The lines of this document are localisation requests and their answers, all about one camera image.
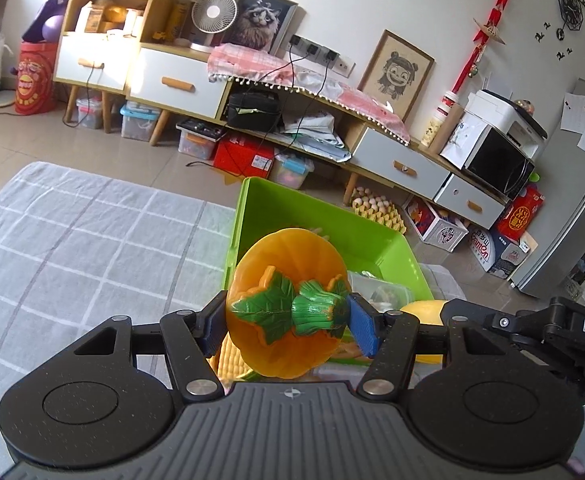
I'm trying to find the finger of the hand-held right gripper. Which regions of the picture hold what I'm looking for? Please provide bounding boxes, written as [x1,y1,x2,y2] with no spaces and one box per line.
[437,299,554,347]

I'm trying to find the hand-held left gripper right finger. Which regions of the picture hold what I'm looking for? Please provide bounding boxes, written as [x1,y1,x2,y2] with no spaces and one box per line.
[347,292,512,402]

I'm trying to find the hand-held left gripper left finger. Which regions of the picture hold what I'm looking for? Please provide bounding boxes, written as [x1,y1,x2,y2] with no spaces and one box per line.
[70,290,229,403]

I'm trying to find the clear cotton swab jar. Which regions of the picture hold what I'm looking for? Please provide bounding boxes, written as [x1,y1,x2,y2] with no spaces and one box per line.
[347,270,416,313]

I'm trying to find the yellow toy corn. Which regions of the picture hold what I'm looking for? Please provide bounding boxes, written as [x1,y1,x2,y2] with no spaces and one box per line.
[217,332,253,381]

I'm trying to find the yellow toy bowl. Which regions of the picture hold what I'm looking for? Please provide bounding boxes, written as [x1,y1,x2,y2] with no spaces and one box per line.
[400,300,451,366]

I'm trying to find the orange toy pumpkin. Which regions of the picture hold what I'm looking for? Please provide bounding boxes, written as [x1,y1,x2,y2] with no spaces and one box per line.
[226,228,351,380]

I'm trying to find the green plastic storage box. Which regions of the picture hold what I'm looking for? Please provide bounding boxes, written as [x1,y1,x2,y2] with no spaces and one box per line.
[216,176,434,377]

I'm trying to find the white printed carton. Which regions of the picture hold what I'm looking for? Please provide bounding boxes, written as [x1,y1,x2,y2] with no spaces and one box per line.
[467,227,538,281]

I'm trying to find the red gift box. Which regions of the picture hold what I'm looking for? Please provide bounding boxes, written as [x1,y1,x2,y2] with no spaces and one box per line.
[495,185,546,246]

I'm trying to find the tray of eggs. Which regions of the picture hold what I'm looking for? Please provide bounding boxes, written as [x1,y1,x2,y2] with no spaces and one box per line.
[351,186,407,233]

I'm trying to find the grey refrigerator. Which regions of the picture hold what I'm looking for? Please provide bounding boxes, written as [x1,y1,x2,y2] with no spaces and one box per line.
[510,77,585,306]

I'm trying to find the black microwave oven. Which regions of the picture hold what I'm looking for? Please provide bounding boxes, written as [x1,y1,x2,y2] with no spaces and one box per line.
[460,125,536,201]

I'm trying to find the grey checked tablecloth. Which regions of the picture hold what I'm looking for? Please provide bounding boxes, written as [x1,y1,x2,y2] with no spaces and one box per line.
[0,161,466,466]

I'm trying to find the small clear blue-lid box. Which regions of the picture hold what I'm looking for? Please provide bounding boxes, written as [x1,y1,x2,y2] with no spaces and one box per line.
[270,152,315,190]

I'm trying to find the red flat box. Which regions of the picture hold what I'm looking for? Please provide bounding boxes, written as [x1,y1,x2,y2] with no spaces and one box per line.
[214,132,276,178]

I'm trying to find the white paper sheet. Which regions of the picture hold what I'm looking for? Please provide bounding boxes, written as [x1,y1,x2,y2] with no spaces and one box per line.
[440,110,493,170]

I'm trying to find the tall printed bottle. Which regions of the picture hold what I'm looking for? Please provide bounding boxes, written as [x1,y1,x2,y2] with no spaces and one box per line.
[420,91,466,148]

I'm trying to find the pile of papers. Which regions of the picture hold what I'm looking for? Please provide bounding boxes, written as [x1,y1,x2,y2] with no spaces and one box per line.
[280,112,352,163]

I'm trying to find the white printer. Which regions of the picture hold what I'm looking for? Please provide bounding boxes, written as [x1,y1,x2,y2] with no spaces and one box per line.
[465,89,548,148]

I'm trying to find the clear box with blue lid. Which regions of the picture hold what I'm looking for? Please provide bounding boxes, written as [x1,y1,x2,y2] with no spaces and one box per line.
[121,101,162,142]

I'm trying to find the black bag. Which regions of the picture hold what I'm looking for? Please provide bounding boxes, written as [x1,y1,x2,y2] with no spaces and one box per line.
[226,91,282,130]

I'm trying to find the clear box with pink contents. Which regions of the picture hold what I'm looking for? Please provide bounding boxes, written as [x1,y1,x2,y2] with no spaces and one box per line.
[76,97,106,130]

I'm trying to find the wooden white-drawer TV cabinet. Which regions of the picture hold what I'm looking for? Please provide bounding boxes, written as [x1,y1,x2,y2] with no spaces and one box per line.
[52,0,511,233]

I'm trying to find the framed cartoon picture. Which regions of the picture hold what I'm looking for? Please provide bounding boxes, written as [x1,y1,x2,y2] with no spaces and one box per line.
[357,29,436,123]

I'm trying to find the pink checked tasselled cloth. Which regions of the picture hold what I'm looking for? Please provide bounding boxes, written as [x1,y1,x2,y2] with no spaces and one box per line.
[207,43,411,145]

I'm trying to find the red hanging ornament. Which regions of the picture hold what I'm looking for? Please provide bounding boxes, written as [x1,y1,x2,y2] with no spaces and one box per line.
[453,0,523,93]

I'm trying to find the red printed bucket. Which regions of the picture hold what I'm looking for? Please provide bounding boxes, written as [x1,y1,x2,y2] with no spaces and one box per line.
[14,41,58,115]

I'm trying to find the framed cat picture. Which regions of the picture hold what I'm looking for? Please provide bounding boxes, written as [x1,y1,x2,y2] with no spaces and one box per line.
[222,0,299,56]

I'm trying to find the white desk fan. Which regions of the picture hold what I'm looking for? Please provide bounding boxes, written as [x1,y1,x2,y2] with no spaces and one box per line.
[189,0,239,54]

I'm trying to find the purple exercise ball bag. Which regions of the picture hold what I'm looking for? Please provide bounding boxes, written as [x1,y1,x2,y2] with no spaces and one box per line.
[21,0,73,43]

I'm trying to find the clear box with orange handle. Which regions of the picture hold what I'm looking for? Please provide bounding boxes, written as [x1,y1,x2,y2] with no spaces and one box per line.
[177,119,228,161]

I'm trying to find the wall power outlets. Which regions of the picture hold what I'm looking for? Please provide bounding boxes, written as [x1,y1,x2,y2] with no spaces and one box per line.
[287,34,356,76]

